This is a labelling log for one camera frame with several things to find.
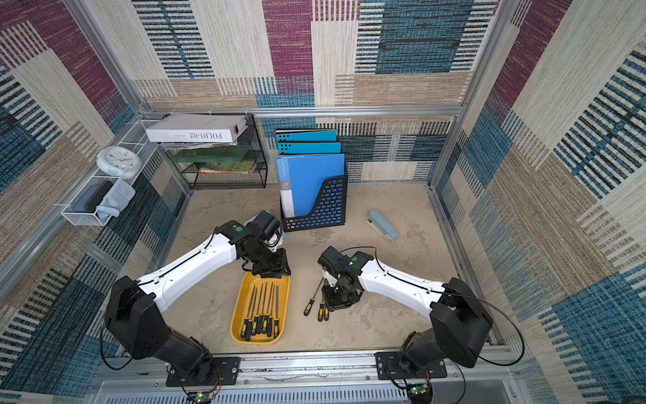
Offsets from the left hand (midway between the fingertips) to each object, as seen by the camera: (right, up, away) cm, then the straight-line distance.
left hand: (288, 272), depth 79 cm
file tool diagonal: (-10, -15, +4) cm, 19 cm away
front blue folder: (+3, +30, +9) cm, 31 cm away
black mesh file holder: (+13, +19, +19) cm, 31 cm away
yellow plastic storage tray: (-15, -6, +10) cm, 19 cm away
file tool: (-13, -17, +4) cm, 22 cm away
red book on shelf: (-26, +36, +20) cm, 49 cm away
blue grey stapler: (+32, +15, +22) cm, 41 cm away
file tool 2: (-8, -15, +4) cm, 18 cm away
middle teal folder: (+5, +43, +17) cm, 46 cm away
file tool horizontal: (-14, -17, +4) cm, 22 cm away
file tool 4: (+6, -13, +6) cm, 15 cm away
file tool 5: (+10, -14, +4) cm, 18 cm away
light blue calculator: (-19, +15, +26) cm, 36 cm away
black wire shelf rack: (-16, +46, +15) cm, 51 cm away
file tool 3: (-6, -16, +2) cm, 18 cm away
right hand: (+13, -11, 0) cm, 16 cm away
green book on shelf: (-31, +39, +14) cm, 52 cm away
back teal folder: (+4, +49, +22) cm, 54 cm away
